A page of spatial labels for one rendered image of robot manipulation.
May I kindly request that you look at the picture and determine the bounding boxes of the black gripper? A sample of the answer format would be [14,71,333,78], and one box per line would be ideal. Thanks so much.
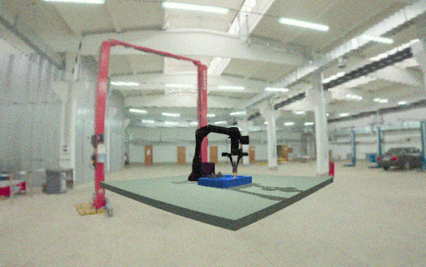
[222,145,249,166]

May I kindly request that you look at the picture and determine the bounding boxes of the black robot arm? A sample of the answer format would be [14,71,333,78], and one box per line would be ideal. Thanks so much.
[192,125,249,177]

